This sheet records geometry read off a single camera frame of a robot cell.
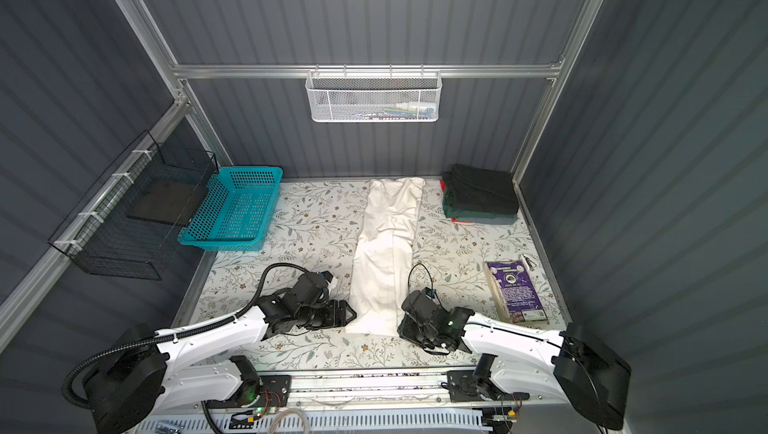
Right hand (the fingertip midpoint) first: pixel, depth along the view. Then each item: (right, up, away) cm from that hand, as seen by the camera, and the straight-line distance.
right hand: (400, 334), depth 81 cm
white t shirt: (-5, +15, +13) cm, 20 cm away
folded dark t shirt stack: (+29, +39, +23) cm, 54 cm away
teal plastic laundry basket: (-60, +34, +30) cm, 75 cm away
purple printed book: (+34, +10, +6) cm, 35 cm away
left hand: (-14, +4, 0) cm, 15 cm away
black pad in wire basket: (-61, +37, -3) cm, 71 cm away
